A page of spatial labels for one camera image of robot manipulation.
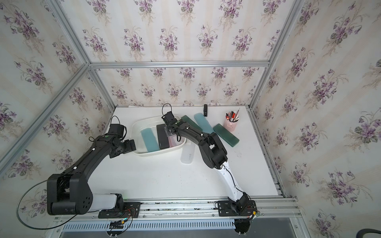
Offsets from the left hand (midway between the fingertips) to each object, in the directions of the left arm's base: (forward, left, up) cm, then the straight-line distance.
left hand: (128, 149), depth 86 cm
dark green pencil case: (+25, -36, -4) cm, 45 cm away
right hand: (+18, -27, -2) cm, 32 cm away
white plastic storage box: (+23, -2, -4) cm, 23 cm away
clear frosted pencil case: (+7, -32, -2) cm, 32 cm away
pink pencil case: (+9, -26, -4) cm, 27 cm away
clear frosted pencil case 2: (+1, -35, -8) cm, 36 cm away
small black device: (+37, -49, -4) cm, 62 cm away
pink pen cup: (+21, -65, +2) cm, 69 cm away
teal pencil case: (+10, -11, -7) cm, 16 cm away
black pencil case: (+11, -19, -5) cm, 22 cm away
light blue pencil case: (+25, -47, -5) cm, 53 cm away
